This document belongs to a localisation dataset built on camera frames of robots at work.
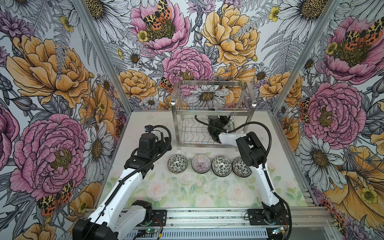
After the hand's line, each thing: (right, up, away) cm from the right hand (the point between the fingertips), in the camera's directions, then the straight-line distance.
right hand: (231, 116), depth 101 cm
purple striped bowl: (-21, -29, -10) cm, 37 cm away
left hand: (-42, -17, -20) cm, 49 cm away
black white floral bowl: (-9, -30, -12) cm, 33 cm away
